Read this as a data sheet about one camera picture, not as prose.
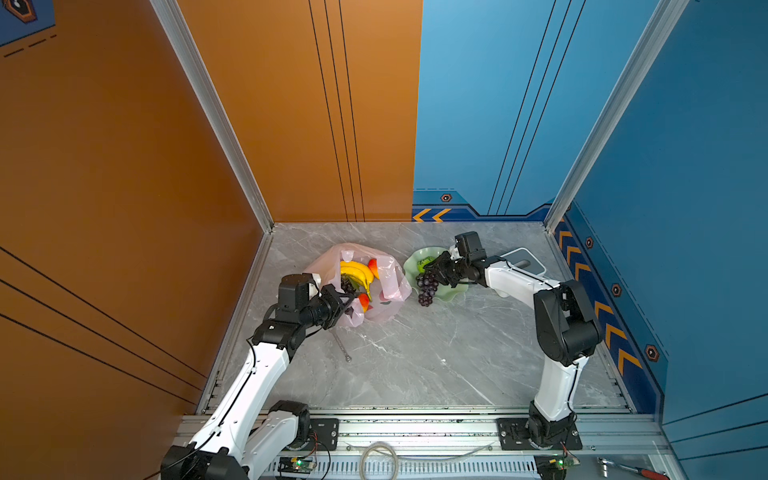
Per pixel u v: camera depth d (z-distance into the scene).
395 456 0.70
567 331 0.51
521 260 1.03
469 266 0.76
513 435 0.72
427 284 0.90
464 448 0.72
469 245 0.77
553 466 0.70
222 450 0.39
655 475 0.68
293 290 0.59
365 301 0.94
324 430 0.74
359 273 0.99
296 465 0.71
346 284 0.94
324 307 0.68
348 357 0.87
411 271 1.00
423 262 0.99
